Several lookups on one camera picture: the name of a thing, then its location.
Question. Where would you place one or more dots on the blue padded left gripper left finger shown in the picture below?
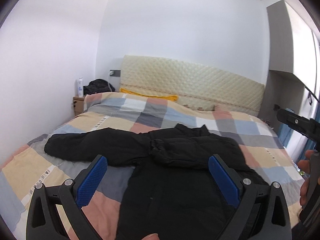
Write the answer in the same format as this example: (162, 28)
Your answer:
(88, 180)

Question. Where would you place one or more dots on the floral beige pillow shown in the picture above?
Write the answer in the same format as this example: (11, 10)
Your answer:
(196, 104)

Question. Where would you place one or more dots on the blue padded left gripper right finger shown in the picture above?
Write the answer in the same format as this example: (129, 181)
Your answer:
(228, 181)

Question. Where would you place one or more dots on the grey wall socket panel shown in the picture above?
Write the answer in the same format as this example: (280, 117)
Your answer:
(115, 73)

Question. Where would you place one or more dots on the cream quilted headboard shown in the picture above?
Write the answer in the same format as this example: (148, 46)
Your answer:
(162, 76)

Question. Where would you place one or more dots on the white spray bottle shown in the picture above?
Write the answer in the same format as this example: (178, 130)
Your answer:
(80, 87)

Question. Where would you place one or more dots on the wooden nightstand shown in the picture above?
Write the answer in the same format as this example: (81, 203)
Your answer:
(78, 105)

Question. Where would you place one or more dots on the grey overhead wall cabinet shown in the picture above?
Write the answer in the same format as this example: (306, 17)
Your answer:
(293, 46)

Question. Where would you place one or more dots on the large black jacket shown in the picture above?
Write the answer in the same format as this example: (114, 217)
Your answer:
(171, 191)

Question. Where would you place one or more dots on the person's right hand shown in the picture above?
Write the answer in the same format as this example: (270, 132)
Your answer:
(304, 165)

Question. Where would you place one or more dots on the black clothes pile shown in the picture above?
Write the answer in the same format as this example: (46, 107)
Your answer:
(98, 86)

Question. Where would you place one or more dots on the person's left hand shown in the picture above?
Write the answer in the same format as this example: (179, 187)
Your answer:
(153, 236)

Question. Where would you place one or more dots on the plaid patchwork duvet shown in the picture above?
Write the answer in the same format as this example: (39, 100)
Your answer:
(31, 165)

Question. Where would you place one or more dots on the yellow pillow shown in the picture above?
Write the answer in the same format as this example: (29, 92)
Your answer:
(172, 97)

